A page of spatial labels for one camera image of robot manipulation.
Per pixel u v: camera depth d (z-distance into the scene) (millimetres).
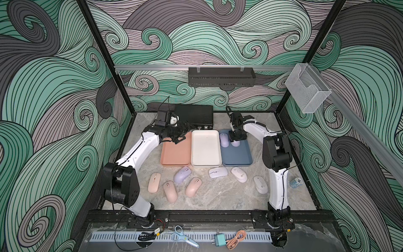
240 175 862
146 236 723
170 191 810
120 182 428
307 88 770
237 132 858
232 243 654
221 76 971
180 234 697
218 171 877
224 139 1005
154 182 835
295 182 797
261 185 821
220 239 668
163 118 658
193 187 816
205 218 744
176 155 936
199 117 1170
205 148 1006
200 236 697
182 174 855
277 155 568
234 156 947
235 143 974
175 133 717
